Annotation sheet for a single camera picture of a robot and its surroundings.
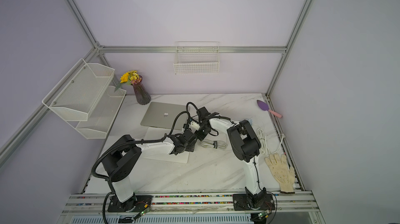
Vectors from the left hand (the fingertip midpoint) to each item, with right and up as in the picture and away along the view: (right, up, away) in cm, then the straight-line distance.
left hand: (183, 146), depth 94 cm
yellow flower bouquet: (-34, +43, +3) cm, 55 cm away
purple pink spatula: (+57, +25, +21) cm, 66 cm away
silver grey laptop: (-17, +19, +13) cm, 29 cm away
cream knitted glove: (+55, -10, -10) cm, 57 cm away
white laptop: (-16, +7, +4) cm, 18 cm away
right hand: (+11, +5, +4) cm, 12 cm away
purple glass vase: (-31, +32, +14) cm, 47 cm away
